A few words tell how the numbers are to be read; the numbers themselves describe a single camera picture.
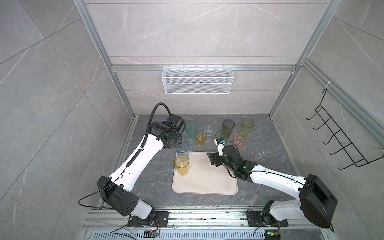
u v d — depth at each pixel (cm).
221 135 102
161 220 73
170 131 51
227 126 99
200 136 104
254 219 74
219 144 72
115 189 39
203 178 88
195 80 101
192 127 107
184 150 84
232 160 63
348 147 64
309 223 45
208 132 101
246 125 97
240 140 101
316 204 40
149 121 51
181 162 95
